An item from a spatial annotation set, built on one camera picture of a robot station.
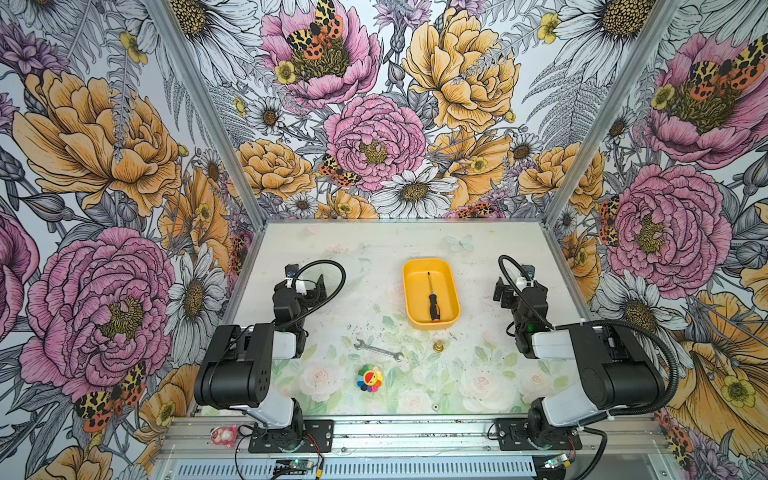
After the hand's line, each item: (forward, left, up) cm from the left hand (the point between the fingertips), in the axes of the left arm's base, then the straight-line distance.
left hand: (308, 283), depth 94 cm
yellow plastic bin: (+5, -44, -8) cm, 45 cm away
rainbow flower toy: (-27, -20, -6) cm, 34 cm away
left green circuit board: (-45, -3, -8) cm, 46 cm away
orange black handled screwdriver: (-5, -39, -6) cm, 40 cm away
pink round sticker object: (-40, +14, -5) cm, 42 cm away
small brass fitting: (-18, -39, -6) cm, 44 cm away
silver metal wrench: (-17, -17, -8) cm, 25 cm away
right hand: (-2, -64, 0) cm, 64 cm away
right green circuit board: (-46, -64, -8) cm, 79 cm away
